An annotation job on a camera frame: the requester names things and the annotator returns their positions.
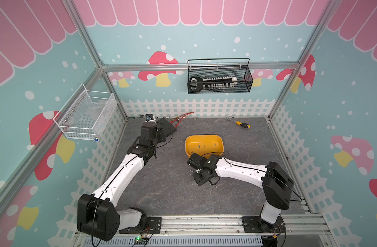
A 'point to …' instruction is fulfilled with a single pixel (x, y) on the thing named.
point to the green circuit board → (140, 240)
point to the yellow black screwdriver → (242, 124)
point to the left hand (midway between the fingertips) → (159, 131)
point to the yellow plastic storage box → (205, 145)
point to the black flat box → (169, 127)
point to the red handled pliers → (184, 115)
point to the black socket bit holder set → (196, 84)
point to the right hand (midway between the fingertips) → (200, 178)
